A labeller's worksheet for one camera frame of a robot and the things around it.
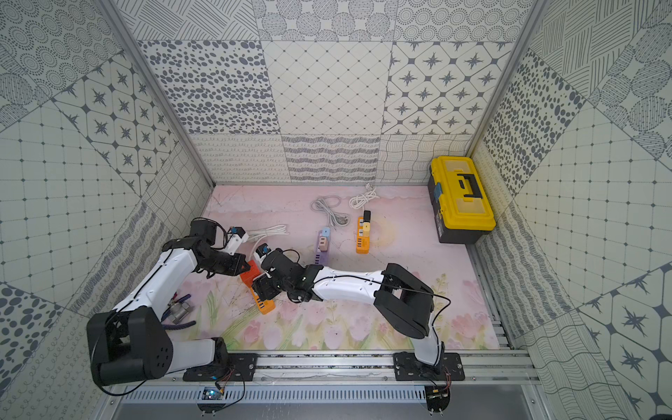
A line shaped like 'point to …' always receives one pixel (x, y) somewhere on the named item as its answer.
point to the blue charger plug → (325, 232)
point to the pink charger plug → (323, 243)
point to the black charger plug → (367, 218)
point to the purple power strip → (322, 257)
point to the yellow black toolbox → (462, 206)
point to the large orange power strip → (266, 306)
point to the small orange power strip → (362, 242)
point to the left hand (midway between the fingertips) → (244, 264)
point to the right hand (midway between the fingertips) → (265, 281)
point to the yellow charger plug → (367, 228)
